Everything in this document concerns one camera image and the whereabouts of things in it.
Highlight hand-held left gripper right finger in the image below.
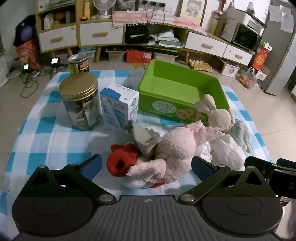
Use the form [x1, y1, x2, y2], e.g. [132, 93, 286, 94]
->
[178, 156, 272, 206]

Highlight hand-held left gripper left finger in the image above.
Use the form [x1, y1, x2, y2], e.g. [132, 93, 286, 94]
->
[24, 154, 117, 206]

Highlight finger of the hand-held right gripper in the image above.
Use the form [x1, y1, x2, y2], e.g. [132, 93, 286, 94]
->
[271, 169, 296, 200]
[244, 156, 296, 178]

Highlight red plush toy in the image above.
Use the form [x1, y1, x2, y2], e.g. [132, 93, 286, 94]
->
[106, 143, 165, 187]

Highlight pink plush bunny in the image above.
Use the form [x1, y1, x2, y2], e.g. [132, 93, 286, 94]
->
[126, 120, 224, 189]

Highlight beige rabbit doll blue dress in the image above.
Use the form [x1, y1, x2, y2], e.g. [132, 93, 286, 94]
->
[195, 94, 252, 153]

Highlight grey plush toy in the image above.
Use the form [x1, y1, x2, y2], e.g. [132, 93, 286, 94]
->
[125, 120, 162, 159]

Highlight green plastic box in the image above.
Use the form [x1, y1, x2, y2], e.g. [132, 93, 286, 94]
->
[137, 60, 231, 127]

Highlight blue white checked tablecloth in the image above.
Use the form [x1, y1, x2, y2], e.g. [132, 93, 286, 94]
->
[0, 70, 274, 233]

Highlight glass jar gold lid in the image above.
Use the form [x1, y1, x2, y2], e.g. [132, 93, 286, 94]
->
[58, 72, 103, 131]

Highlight blue white milk carton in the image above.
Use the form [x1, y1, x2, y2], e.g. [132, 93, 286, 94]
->
[99, 83, 139, 136]

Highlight plastic bag of fruit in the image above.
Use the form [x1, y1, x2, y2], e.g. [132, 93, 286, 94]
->
[236, 67, 258, 90]

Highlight white printed storage box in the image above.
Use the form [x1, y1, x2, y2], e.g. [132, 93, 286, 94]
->
[221, 61, 240, 76]

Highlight tin can dark label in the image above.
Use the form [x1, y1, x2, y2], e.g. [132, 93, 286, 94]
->
[68, 54, 90, 75]

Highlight egg tray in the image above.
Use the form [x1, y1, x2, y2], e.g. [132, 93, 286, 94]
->
[188, 58, 214, 71]

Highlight red gift box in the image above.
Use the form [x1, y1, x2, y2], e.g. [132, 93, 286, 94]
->
[252, 45, 270, 70]

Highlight silver refrigerator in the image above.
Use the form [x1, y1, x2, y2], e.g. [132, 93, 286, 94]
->
[261, 0, 296, 96]

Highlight clear storage box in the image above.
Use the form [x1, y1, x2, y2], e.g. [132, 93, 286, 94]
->
[106, 48, 127, 62]

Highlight flat red box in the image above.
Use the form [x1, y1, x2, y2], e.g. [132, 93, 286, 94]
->
[126, 50, 153, 64]

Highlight long wooden stand white drawers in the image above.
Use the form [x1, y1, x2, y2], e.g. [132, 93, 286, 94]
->
[124, 16, 254, 68]

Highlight black microwave oven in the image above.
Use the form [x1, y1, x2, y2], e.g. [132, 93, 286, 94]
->
[232, 22, 263, 53]

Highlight wooden cabinet white drawers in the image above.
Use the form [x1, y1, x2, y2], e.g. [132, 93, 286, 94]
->
[35, 0, 126, 63]

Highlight folded clothes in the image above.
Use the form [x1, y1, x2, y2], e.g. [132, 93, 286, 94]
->
[149, 31, 185, 48]

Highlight dark and red clothes pile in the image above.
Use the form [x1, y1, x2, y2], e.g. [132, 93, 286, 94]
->
[13, 15, 40, 70]

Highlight black bag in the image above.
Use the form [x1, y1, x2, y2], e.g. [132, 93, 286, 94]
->
[125, 25, 150, 44]

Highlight pink fringed runner cloth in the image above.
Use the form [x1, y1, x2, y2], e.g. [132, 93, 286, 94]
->
[112, 10, 208, 36]

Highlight papers on refrigerator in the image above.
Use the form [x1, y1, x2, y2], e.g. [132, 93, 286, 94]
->
[268, 4, 295, 33]

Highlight white printer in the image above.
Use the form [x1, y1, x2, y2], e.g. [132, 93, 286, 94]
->
[222, 7, 269, 41]

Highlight framed cartoon picture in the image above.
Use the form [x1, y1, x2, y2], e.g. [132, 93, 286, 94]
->
[179, 0, 208, 26]

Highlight white desk fan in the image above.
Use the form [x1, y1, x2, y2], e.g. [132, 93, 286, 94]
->
[93, 0, 116, 19]

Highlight black floor cable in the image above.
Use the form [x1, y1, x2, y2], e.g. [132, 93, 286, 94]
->
[20, 69, 54, 98]

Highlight wall socket strip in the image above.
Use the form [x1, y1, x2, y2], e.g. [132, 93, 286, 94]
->
[141, 0, 173, 13]

